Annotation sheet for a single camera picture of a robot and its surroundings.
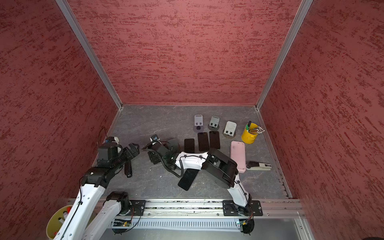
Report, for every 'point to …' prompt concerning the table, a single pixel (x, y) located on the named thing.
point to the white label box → (252, 165)
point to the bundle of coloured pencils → (258, 130)
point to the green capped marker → (247, 127)
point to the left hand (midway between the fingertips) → (133, 152)
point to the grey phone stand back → (213, 125)
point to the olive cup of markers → (56, 221)
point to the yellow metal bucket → (247, 137)
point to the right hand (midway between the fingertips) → (153, 153)
